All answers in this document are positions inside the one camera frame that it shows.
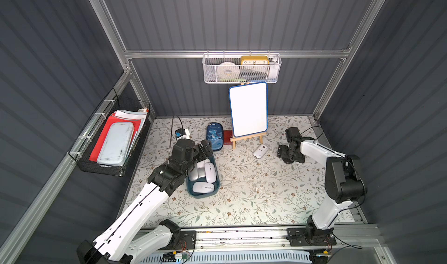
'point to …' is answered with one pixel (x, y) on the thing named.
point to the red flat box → (227, 134)
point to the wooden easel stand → (234, 139)
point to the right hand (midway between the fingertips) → (292, 154)
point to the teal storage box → (190, 184)
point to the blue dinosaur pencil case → (215, 133)
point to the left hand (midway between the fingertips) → (204, 144)
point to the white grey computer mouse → (193, 175)
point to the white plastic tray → (116, 145)
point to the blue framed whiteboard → (249, 109)
